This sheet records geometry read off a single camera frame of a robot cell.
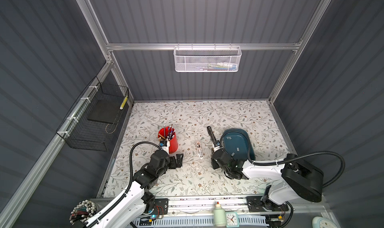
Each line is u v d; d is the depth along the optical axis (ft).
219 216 2.13
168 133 2.86
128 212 1.86
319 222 2.20
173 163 2.35
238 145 3.15
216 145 2.54
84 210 1.89
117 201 1.58
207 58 4.05
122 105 2.64
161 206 2.38
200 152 2.99
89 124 2.36
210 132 3.25
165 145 2.35
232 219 2.25
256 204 2.38
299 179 1.43
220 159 2.17
